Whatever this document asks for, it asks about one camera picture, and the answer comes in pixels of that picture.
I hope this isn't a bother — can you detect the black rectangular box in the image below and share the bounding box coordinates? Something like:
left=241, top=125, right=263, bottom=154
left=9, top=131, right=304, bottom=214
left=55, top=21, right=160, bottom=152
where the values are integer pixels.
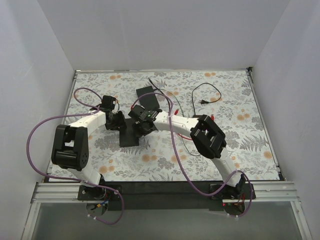
left=136, top=86, right=160, bottom=111

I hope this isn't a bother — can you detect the red ethernet cable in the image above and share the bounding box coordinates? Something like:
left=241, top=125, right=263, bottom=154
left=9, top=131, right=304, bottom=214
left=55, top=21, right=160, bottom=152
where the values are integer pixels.
left=173, top=107, right=216, bottom=141

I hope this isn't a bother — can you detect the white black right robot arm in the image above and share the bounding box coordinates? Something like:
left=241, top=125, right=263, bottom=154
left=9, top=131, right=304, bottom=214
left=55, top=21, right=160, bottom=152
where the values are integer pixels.
left=128, top=105, right=246, bottom=199

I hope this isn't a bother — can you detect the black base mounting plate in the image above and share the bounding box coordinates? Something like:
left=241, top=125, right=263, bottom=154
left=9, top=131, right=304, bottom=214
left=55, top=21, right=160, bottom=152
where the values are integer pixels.
left=77, top=181, right=256, bottom=211

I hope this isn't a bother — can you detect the black cable with plug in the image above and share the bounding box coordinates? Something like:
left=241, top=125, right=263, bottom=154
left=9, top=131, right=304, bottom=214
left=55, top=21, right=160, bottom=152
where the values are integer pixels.
left=148, top=78, right=201, bottom=157

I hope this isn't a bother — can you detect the black network switch with ports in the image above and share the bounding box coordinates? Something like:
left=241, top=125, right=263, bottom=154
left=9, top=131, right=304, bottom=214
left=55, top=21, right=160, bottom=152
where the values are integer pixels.
left=119, top=118, right=140, bottom=148

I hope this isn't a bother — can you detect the aluminium frame rail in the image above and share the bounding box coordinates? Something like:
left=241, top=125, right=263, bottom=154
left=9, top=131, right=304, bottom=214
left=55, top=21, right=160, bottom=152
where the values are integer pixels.
left=31, top=181, right=300, bottom=203

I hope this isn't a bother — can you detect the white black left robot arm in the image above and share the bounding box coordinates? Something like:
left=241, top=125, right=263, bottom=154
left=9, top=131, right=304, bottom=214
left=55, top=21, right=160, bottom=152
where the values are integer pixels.
left=51, top=95, right=125, bottom=185

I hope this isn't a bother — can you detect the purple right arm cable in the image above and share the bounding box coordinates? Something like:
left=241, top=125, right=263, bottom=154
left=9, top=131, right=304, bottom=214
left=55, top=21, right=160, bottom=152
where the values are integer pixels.
left=131, top=92, right=253, bottom=219

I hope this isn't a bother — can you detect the floral patterned table mat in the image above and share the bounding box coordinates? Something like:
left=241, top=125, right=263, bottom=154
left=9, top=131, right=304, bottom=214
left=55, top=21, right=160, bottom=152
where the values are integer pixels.
left=65, top=70, right=280, bottom=181

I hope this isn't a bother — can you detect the black power cord with prongs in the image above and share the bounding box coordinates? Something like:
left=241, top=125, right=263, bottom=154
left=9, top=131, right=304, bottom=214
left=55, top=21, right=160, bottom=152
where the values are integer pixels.
left=191, top=82, right=223, bottom=117

